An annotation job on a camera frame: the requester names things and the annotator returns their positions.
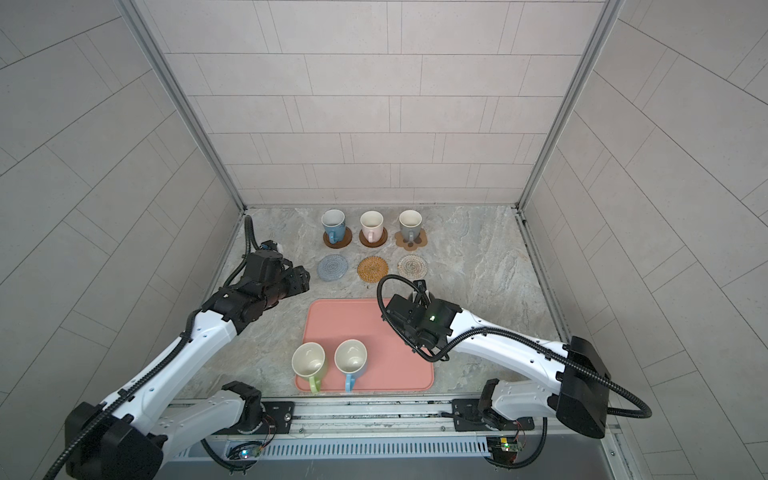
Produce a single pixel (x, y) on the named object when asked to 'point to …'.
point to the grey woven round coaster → (332, 267)
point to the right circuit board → (503, 449)
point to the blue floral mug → (334, 222)
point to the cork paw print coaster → (408, 245)
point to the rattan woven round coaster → (372, 269)
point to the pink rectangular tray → (391, 364)
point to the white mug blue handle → (350, 357)
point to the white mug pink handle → (372, 223)
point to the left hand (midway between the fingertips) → (308, 271)
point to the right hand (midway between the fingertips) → (416, 333)
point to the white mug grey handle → (410, 225)
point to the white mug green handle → (308, 360)
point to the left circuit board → (245, 451)
